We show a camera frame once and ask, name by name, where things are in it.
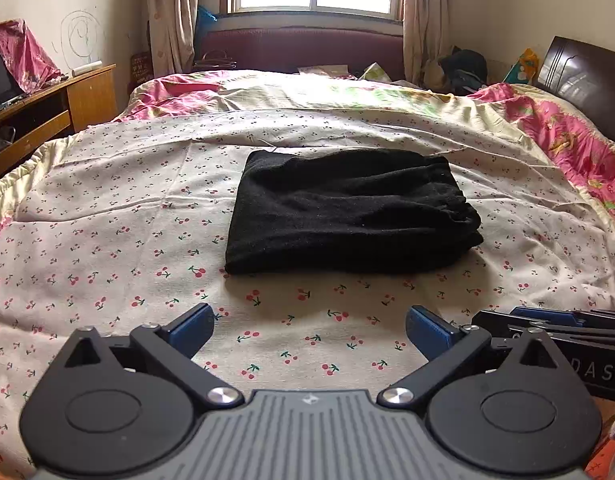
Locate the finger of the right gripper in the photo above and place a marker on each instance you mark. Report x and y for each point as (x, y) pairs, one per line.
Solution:
(602, 319)
(505, 325)

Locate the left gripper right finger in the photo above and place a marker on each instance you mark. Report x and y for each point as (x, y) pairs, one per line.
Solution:
(490, 406)

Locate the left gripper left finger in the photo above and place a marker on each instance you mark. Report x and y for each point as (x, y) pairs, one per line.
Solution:
(116, 406)

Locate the black pants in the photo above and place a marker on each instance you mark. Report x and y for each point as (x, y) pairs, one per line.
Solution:
(354, 211)

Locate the red clothing of operator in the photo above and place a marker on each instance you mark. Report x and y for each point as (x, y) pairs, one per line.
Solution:
(602, 464)

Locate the pink floral quilt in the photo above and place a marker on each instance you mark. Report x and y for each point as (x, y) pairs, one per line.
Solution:
(567, 137)

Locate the cherry print bed sheet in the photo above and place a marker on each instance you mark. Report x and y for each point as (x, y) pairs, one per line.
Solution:
(129, 225)

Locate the dark wooden board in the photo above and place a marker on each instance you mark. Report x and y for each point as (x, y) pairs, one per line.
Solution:
(583, 75)

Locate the dark clothes pile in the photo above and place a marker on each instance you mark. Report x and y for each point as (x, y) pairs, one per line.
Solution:
(462, 73)

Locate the wooden tv cabinet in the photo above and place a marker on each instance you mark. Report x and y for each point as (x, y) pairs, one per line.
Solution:
(64, 109)

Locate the pink cloth on television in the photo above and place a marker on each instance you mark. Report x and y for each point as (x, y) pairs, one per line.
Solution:
(26, 61)

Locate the brown handbag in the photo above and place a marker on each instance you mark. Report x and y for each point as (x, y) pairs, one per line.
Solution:
(214, 60)

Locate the right beige curtain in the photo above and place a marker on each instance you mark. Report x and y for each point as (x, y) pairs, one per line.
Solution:
(425, 35)

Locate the beige curtain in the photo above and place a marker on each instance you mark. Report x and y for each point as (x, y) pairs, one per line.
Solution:
(425, 35)
(171, 33)

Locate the purple padded headboard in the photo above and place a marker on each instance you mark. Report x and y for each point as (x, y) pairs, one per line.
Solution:
(288, 49)

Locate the blue bag by curtain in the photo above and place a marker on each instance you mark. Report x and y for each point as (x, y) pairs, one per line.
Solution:
(205, 20)

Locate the left beige curtain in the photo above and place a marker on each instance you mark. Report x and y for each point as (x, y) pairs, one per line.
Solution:
(171, 33)

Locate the colourful bag by wall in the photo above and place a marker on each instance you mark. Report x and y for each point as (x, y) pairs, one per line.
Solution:
(525, 69)

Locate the red sign on wall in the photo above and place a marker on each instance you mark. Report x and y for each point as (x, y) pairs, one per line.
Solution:
(141, 69)

